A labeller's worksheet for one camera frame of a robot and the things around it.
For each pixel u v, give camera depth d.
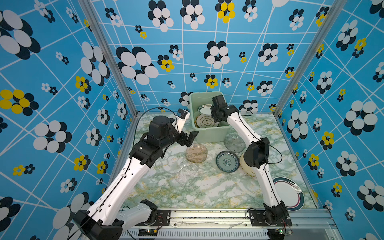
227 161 0.94
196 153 0.98
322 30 0.76
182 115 0.55
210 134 1.07
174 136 0.56
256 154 0.61
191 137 0.59
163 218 0.73
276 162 0.94
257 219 0.72
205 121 1.12
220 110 0.74
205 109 1.09
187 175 0.88
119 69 0.94
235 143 1.01
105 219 0.37
